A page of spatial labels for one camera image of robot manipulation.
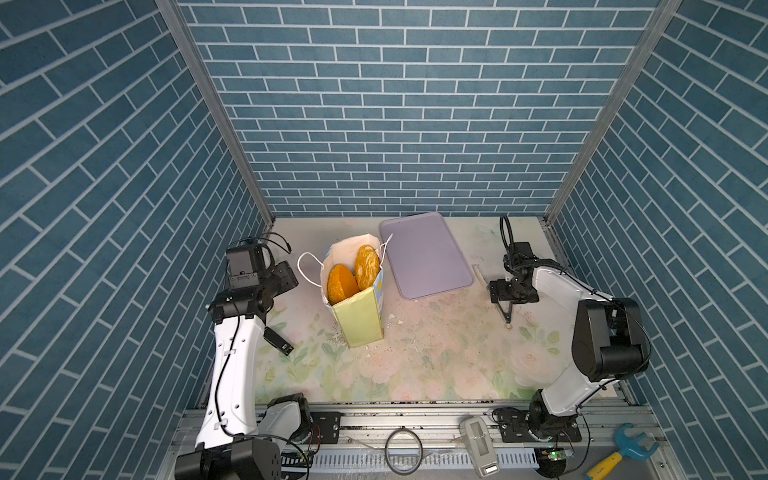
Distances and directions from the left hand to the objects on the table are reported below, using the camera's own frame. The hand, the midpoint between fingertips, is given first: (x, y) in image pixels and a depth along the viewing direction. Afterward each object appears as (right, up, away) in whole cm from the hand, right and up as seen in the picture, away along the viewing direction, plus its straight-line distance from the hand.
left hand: (284, 271), depth 76 cm
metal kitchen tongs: (+63, -16, +16) cm, 67 cm away
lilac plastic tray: (+39, +3, +35) cm, 52 cm away
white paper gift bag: (+20, -11, -2) cm, 23 cm away
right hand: (+64, -9, +18) cm, 67 cm away
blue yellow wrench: (+84, -41, -6) cm, 93 cm away
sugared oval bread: (+14, -4, +3) cm, 15 cm away
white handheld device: (+48, -41, -7) cm, 64 cm away
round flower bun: (+21, +1, +5) cm, 21 cm away
